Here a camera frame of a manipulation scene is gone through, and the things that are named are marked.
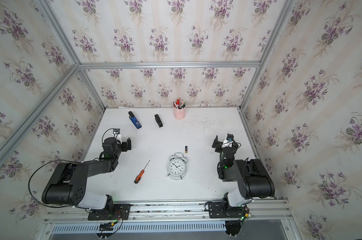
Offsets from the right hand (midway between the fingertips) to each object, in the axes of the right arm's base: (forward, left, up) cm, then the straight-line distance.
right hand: (226, 138), depth 89 cm
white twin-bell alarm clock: (-17, +30, -6) cm, 35 cm away
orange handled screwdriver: (-22, +52, -9) cm, 57 cm away
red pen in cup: (+31, +30, +2) cm, 43 cm away
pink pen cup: (+25, +30, -6) cm, 39 cm away
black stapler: (+19, +46, -7) cm, 50 cm away
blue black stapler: (+19, +63, -7) cm, 66 cm away
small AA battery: (-3, +25, -10) cm, 27 cm away
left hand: (0, +65, -2) cm, 65 cm away
